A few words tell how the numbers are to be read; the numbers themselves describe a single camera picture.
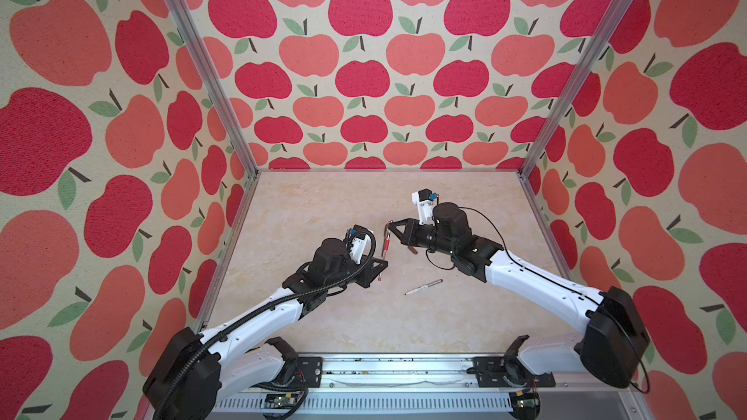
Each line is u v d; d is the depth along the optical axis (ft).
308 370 2.43
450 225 1.95
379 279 2.51
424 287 2.90
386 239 2.65
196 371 1.32
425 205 2.33
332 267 2.01
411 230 2.21
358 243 2.32
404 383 2.41
